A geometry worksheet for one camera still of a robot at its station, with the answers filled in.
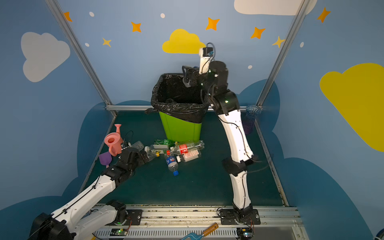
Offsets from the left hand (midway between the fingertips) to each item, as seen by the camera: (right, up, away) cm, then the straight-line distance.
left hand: (142, 155), depth 85 cm
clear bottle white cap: (-7, +4, +14) cm, 16 cm away
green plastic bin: (+20, +14, +11) cm, 27 cm away
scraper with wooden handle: (+35, -33, -15) cm, 51 cm away
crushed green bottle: (+10, +6, +16) cm, 20 cm away
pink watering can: (-19, +8, +6) cm, 21 cm away
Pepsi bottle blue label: (+17, -7, +6) cm, 19 cm away
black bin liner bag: (+14, +37, +14) cm, 42 cm away
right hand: (+30, +43, -22) cm, 57 cm away
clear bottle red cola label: (+23, +4, +5) cm, 24 cm away
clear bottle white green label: (+5, +3, +14) cm, 15 cm away
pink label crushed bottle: (+29, -1, +9) cm, 30 cm away
